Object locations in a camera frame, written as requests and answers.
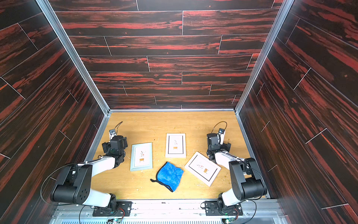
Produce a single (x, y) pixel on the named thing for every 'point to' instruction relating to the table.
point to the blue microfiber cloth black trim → (169, 175)
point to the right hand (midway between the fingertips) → (224, 141)
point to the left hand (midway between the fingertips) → (115, 140)
